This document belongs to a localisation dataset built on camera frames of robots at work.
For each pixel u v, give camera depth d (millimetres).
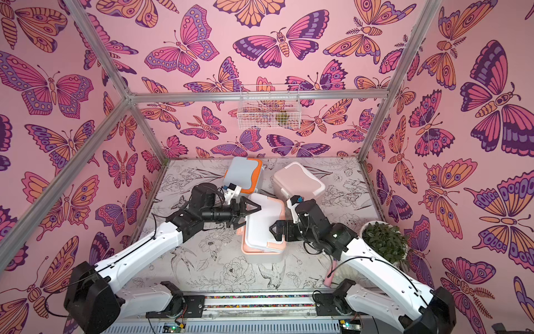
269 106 948
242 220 717
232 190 719
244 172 952
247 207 664
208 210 628
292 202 686
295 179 928
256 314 730
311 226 541
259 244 696
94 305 393
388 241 691
